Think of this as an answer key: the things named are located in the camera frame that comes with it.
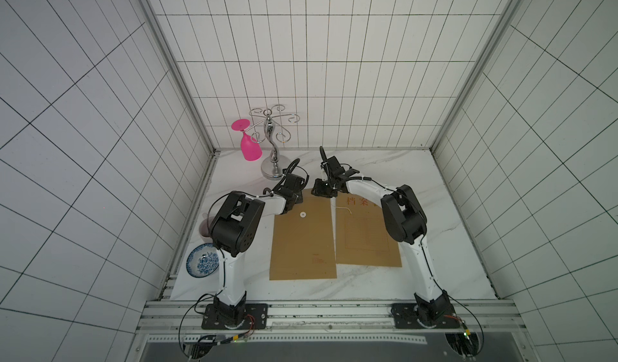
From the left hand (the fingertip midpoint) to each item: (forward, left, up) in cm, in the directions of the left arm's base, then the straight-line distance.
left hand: (291, 195), depth 104 cm
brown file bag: (-23, -6, +1) cm, 24 cm away
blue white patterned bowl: (-29, +29, +3) cm, 41 cm away
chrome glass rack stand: (+14, +9, +3) cm, 17 cm away
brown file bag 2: (-19, -29, +2) cm, 34 cm away
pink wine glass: (+11, +16, +18) cm, 27 cm away
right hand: (+4, -12, +3) cm, 13 cm away
